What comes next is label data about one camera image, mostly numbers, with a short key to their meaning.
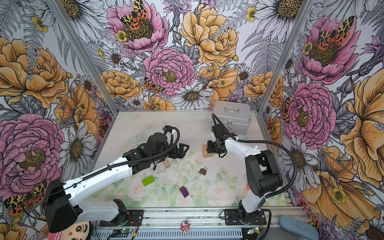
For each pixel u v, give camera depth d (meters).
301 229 0.70
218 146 0.70
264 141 1.07
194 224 0.73
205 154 0.94
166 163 0.90
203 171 0.89
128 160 0.52
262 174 0.46
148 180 0.85
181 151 0.67
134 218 0.73
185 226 0.69
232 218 0.74
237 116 1.00
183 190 0.83
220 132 0.75
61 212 0.39
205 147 0.97
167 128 0.67
